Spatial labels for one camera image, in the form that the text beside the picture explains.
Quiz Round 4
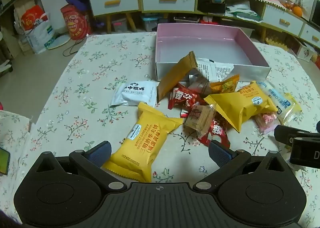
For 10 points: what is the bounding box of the black cable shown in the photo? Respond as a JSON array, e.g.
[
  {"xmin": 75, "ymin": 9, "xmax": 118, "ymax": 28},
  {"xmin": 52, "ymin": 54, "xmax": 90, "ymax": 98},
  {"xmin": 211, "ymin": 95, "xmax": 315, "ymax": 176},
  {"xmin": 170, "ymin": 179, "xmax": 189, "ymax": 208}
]
[{"xmin": 62, "ymin": 40, "xmax": 84, "ymax": 57}]

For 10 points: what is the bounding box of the red white plastic bag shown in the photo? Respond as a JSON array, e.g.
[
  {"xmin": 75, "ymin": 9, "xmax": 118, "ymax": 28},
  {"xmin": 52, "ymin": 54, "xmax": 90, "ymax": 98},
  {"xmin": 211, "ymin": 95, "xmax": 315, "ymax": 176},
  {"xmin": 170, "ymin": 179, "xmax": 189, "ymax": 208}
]
[{"xmin": 21, "ymin": 5, "xmax": 56, "ymax": 53}]

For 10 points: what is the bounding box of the white biscuit packet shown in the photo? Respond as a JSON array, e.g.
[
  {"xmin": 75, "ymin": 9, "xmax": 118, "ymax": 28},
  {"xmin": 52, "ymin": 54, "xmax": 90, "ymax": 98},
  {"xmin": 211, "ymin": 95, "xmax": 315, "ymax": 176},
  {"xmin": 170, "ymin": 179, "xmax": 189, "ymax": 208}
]
[{"xmin": 110, "ymin": 80, "xmax": 157, "ymax": 108}]

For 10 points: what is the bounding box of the mustard brown snack packet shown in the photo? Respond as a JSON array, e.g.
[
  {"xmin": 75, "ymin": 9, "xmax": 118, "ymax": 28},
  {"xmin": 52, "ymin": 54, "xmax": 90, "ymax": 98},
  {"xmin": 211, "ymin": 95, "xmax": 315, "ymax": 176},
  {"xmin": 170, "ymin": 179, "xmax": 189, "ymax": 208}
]
[{"xmin": 157, "ymin": 51, "xmax": 198, "ymax": 101}]

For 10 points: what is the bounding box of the clear storage box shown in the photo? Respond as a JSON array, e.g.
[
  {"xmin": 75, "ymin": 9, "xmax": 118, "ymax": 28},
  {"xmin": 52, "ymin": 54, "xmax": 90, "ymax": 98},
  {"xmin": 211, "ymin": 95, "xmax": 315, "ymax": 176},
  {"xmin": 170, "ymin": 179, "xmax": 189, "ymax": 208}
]
[{"xmin": 141, "ymin": 15, "xmax": 160, "ymax": 32}]

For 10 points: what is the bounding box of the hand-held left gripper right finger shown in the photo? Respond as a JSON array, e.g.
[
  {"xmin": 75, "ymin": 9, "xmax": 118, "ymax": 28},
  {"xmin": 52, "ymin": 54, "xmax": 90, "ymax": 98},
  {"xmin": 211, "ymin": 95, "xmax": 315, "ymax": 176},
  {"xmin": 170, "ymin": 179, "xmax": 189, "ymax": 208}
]
[{"xmin": 192, "ymin": 140, "xmax": 290, "ymax": 191}]

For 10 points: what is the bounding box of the clear brown cracker packet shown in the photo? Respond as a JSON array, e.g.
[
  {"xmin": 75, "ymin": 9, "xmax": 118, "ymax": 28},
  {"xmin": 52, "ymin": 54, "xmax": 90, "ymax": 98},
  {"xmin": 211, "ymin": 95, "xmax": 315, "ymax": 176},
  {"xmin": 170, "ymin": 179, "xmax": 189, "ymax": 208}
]
[{"xmin": 184, "ymin": 103, "xmax": 217, "ymax": 139}]

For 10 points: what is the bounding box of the white printed snack packet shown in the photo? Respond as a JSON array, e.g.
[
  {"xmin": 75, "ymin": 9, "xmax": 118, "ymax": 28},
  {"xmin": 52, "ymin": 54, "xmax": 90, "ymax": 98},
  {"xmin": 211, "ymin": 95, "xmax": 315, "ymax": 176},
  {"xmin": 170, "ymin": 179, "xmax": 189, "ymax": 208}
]
[{"xmin": 195, "ymin": 57, "xmax": 235, "ymax": 84}]

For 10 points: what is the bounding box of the black box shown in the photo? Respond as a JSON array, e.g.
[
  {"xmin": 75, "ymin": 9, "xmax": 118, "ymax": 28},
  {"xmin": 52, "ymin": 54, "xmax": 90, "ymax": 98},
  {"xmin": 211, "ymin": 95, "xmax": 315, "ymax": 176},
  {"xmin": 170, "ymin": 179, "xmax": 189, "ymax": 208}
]
[{"xmin": 197, "ymin": 0, "xmax": 227, "ymax": 14}]

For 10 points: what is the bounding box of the yellow wafer snack packet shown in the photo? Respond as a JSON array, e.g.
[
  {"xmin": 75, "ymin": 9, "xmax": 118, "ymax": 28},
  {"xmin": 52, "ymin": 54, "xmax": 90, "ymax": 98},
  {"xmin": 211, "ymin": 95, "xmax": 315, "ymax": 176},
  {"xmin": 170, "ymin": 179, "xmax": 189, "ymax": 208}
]
[
  {"xmin": 102, "ymin": 102, "xmax": 183, "ymax": 183},
  {"xmin": 204, "ymin": 81, "xmax": 278, "ymax": 134}
]

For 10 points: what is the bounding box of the clear pink snack packet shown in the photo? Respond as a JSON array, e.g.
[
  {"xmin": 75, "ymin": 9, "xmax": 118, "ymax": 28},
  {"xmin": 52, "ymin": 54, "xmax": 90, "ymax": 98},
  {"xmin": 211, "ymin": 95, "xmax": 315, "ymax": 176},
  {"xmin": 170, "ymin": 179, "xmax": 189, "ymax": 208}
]
[{"xmin": 255, "ymin": 111, "xmax": 280, "ymax": 135}]

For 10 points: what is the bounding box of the orange snack packet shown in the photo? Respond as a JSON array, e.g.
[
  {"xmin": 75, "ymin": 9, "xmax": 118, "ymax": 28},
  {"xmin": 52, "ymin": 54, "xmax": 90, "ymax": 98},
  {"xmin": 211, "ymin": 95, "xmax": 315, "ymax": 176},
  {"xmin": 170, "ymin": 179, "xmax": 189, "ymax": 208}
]
[{"xmin": 210, "ymin": 74, "xmax": 240, "ymax": 94}]

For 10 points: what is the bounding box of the red printed bag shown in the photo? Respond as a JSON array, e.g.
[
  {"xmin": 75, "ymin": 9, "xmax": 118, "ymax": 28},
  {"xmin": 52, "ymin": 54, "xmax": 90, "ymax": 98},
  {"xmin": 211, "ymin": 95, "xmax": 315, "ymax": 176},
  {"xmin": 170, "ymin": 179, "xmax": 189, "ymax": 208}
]
[{"xmin": 60, "ymin": 4, "xmax": 92, "ymax": 41}]

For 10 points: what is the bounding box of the pink cardboard box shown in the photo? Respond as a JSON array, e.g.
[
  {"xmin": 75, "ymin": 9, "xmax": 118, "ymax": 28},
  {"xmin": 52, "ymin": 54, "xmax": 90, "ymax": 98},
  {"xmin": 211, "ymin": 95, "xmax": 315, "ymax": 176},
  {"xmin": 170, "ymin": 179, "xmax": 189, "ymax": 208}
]
[{"xmin": 155, "ymin": 23, "xmax": 272, "ymax": 82}]

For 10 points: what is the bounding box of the clear yellow blue packet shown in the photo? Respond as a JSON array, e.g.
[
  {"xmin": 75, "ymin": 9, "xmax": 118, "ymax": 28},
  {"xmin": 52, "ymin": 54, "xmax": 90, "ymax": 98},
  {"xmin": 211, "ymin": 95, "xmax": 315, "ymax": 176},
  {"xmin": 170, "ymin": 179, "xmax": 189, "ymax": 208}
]
[{"xmin": 257, "ymin": 81, "xmax": 302, "ymax": 125}]

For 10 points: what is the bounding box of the red snack packet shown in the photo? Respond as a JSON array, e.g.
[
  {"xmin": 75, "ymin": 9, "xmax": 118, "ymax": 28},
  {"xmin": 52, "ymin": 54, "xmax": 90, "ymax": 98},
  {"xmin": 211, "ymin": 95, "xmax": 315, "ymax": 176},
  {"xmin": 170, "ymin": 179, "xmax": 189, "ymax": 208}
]
[
  {"xmin": 167, "ymin": 83, "xmax": 200, "ymax": 110},
  {"xmin": 197, "ymin": 115, "xmax": 231, "ymax": 147}
]

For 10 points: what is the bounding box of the floral tablecloth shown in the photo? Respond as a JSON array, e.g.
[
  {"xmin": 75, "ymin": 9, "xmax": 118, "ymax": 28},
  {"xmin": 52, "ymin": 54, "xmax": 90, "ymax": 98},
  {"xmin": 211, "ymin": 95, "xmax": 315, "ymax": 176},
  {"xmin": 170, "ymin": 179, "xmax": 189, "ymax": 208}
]
[{"xmin": 0, "ymin": 32, "xmax": 320, "ymax": 228}]

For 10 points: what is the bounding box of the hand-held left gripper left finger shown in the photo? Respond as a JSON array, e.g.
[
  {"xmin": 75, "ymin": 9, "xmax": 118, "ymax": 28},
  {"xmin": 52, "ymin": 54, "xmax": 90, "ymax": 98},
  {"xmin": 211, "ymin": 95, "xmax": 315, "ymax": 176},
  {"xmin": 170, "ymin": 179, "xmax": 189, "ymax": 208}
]
[{"xmin": 34, "ymin": 141, "xmax": 128, "ymax": 192}]

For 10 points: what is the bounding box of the white round fan base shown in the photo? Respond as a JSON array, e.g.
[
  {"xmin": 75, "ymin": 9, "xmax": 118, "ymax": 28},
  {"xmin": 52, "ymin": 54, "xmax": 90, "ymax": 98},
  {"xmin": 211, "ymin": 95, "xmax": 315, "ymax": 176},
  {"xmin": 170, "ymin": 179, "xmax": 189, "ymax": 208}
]
[{"xmin": 47, "ymin": 33, "xmax": 71, "ymax": 50}]

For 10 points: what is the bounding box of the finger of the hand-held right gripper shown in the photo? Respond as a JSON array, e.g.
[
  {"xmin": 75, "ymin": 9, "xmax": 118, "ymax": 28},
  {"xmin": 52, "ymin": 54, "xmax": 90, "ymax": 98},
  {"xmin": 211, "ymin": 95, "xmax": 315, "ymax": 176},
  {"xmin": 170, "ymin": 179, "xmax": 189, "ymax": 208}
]
[{"xmin": 274, "ymin": 124, "xmax": 320, "ymax": 147}]

